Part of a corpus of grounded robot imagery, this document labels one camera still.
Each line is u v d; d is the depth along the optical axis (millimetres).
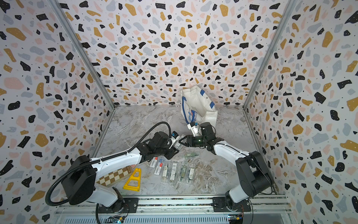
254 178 444
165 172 837
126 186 799
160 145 662
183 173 838
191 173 836
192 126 801
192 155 920
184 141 836
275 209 753
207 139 702
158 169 855
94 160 462
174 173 836
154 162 876
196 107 1163
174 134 747
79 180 421
